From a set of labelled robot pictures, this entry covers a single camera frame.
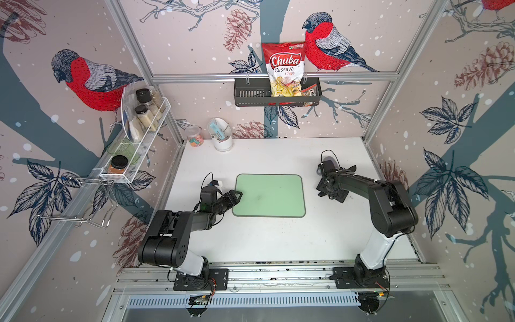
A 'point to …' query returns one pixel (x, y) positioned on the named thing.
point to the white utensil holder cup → (225, 145)
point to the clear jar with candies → (194, 135)
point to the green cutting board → (273, 195)
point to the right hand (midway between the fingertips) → (328, 190)
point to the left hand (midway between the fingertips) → (241, 194)
